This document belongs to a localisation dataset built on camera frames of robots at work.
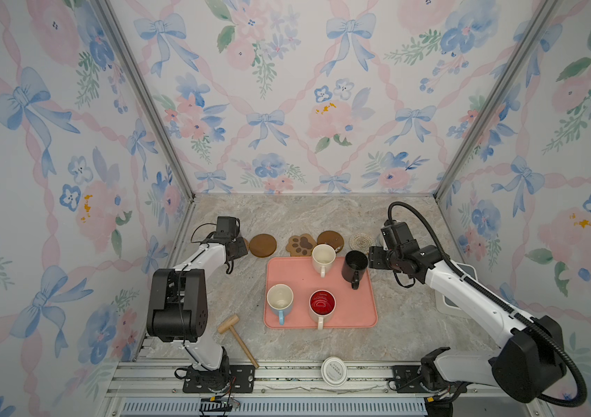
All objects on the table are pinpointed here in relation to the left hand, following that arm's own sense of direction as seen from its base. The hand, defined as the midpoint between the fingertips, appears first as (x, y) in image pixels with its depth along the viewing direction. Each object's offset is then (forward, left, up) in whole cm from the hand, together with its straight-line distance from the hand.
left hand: (238, 247), depth 96 cm
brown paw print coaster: (+4, -23, -5) cm, 24 cm away
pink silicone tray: (-21, -41, -5) cm, 47 cm away
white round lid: (-40, -32, 0) cm, 52 cm away
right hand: (-8, -49, +9) cm, 50 cm away
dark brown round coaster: (+8, -36, -5) cm, 37 cm away
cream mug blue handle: (-19, -16, -2) cm, 25 cm away
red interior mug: (-20, -30, -3) cm, 37 cm away
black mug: (-6, -42, -2) cm, 43 cm away
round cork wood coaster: (+5, -8, -6) cm, 11 cm away
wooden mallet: (-27, 0, -5) cm, 27 cm away
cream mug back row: (-4, -32, -1) cm, 32 cm away
